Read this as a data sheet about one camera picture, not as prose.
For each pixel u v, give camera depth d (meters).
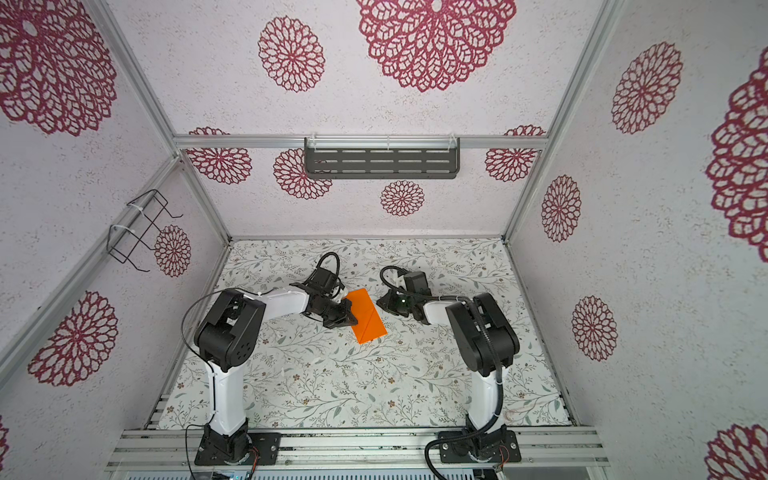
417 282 0.80
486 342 0.47
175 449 0.75
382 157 0.96
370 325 0.96
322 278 0.84
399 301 0.88
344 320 0.89
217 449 0.67
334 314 0.87
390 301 0.88
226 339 0.54
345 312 0.88
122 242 0.73
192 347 0.95
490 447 0.67
